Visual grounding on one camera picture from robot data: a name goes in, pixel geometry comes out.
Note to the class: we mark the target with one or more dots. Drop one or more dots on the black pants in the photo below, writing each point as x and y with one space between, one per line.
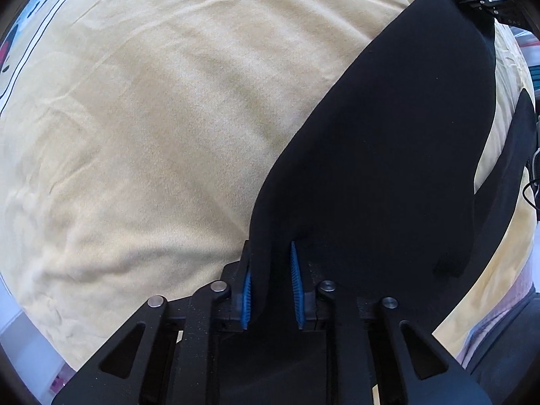
376 189

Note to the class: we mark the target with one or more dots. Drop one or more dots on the yellow dinosaur bed cover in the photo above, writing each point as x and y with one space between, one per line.
136 136

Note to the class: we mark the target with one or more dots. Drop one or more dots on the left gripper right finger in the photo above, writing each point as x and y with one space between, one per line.
305 278

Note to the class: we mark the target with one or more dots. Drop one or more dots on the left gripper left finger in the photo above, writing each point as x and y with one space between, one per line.
236 310

